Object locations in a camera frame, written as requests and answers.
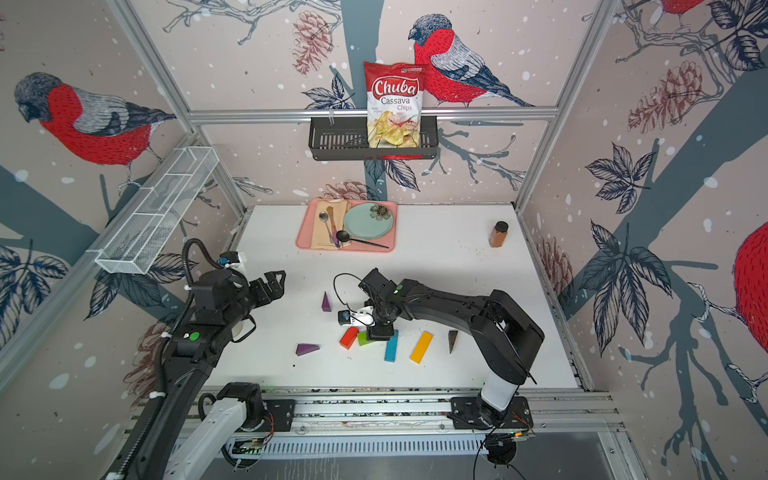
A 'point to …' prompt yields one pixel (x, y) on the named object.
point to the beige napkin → (328, 219)
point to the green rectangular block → (363, 338)
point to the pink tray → (303, 240)
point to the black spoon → (343, 236)
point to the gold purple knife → (332, 225)
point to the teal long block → (392, 348)
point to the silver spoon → (323, 216)
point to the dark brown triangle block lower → (451, 336)
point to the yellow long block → (422, 347)
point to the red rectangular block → (349, 337)
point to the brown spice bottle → (498, 234)
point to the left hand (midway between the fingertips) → (275, 270)
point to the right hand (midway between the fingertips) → (369, 320)
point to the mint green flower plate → (368, 220)
